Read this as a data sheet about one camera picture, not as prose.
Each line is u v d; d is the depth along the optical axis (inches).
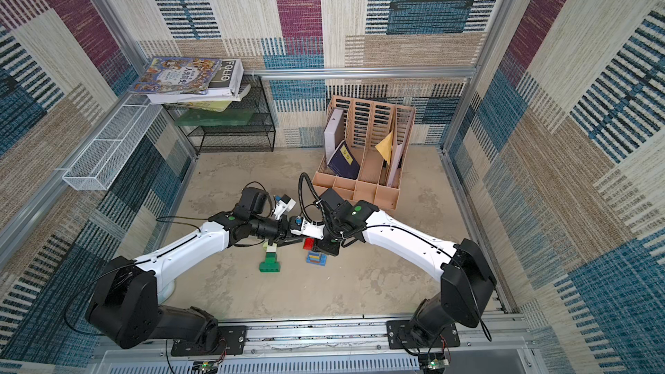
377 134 45.5
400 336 28.8
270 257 34.4
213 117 37.4
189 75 32.0
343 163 40.2
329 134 38.8
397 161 34.3
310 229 26.9
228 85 31.4
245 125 37.5
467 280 15.8
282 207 30.7
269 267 33.5
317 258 32.8
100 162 28.1
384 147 34.2
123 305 16.5
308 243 30.6
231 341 28.8
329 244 27.3
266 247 34.3
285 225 28.1
